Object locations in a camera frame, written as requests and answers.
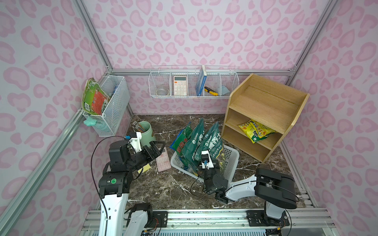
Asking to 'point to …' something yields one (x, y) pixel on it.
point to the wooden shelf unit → (260, 112)
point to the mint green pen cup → (148, 136)
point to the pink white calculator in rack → (180, 85)
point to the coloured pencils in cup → (137, 127)
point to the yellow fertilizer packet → (256, 131)
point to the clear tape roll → (162, 92)
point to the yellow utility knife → (211, 91)
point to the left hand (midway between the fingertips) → (159, 145)
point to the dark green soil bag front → (212, 142)
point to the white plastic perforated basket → (231, 157)
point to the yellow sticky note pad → (145, 168)
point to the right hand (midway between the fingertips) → (207, 152)
